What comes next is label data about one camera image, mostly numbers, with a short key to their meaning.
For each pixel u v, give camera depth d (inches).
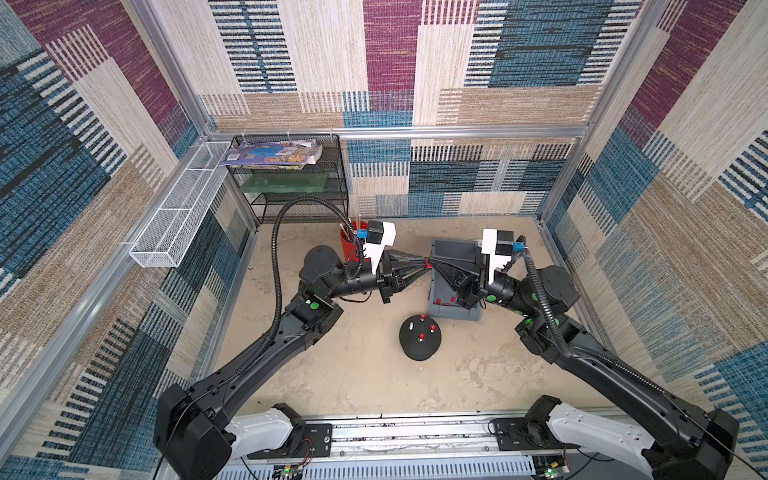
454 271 19.9
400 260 22.0
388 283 20.6
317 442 29.0
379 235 19.5
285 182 39.6
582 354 17.9
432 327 31.1
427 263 21.3
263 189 37.0
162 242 27.6
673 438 15.6
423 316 37.7
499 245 18.0
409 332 32.0
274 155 32.0
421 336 31.0
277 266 22.0
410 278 22.4
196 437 14.5
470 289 20.1
